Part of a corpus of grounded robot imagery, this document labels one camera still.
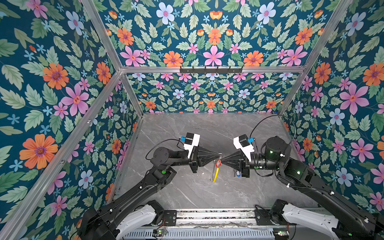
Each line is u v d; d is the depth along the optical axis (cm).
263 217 73
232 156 53
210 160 54
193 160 49
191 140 47
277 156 44
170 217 73
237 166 52
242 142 47
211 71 93
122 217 43
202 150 52
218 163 55
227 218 75
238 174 88
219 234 77
